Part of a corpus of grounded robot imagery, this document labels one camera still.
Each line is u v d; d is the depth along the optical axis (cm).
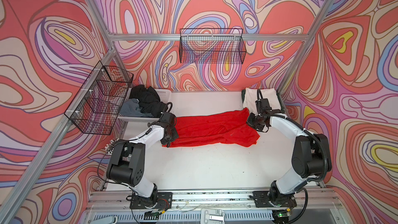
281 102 108
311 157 46
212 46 96
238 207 72
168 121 74
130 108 98
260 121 69
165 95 110
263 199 74
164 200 73
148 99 104
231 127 99
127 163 45
